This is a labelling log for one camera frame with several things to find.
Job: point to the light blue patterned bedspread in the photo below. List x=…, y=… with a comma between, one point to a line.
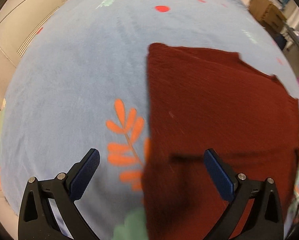
x=82, y=84

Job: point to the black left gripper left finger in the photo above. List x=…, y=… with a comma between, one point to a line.
x=36, y=218

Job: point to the dark red knit sweater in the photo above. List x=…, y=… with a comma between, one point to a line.
x=205, y=98

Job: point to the brown cardboard box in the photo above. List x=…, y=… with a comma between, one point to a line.
x=264, y=11

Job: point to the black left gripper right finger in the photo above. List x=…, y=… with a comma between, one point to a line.
x=254, y=209

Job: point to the beige wardrobe doors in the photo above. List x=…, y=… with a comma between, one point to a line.
x=20, y=21

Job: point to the dark blue bag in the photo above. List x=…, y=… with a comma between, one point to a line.
x=280, y=41

